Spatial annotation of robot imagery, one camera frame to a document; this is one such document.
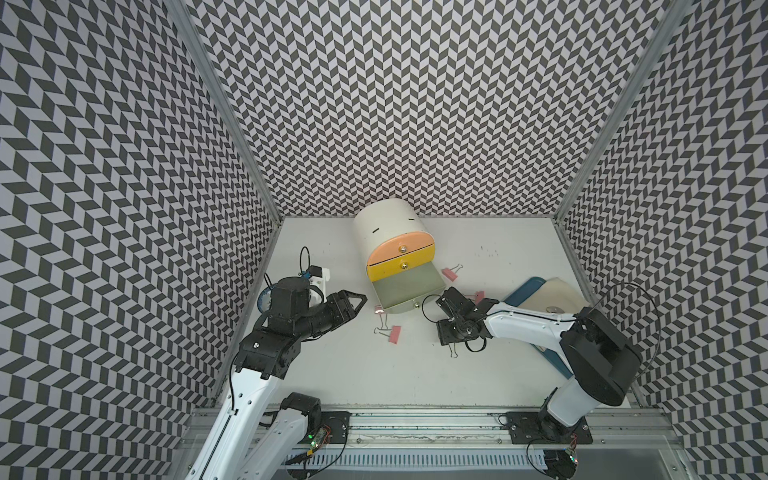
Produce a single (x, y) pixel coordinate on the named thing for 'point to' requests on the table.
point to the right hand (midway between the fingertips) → (450, 338)
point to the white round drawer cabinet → (380, 219)
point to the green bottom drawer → (406, 292)
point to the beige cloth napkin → (555, 292)
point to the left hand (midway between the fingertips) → (361, 306)
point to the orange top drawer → (398, 245)
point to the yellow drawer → (420, 257)
